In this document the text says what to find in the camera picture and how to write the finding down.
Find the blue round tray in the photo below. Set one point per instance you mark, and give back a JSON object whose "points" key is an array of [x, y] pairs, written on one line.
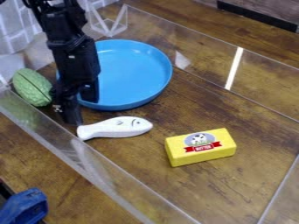
{"points": [[135, 73]]}

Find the white checkered cloth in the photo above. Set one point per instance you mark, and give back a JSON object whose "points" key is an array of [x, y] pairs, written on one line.
{"points": [[19, 27]]}

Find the yellow toy butter block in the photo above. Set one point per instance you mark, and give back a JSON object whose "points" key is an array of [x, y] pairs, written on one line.
{"points": [[201, 146]]}

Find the white toy fish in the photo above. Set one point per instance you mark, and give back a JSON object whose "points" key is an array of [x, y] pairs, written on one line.
{"points": [[123, 126]]}

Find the clear acrylic enclosure wall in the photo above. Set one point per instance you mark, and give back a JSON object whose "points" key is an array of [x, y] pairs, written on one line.
{"points": [[235, 81]]}

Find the green textured toy vegetable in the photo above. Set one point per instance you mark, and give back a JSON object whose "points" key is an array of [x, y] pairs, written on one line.
{"points": [[32, 87]]}

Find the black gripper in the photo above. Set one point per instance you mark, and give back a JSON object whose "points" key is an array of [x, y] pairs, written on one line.
{"points": [[74, 50]]}

